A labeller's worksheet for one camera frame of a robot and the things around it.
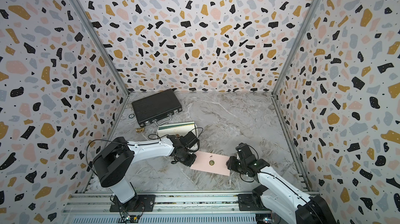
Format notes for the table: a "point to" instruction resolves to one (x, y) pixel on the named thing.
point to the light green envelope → (188, 125)
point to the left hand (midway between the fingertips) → (194, 162)
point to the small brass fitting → (138, 130)
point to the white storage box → (164, 136)
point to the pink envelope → (211, 162)
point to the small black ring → (132, 115)
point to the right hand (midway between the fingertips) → (228, 164)
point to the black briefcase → (158, 108)
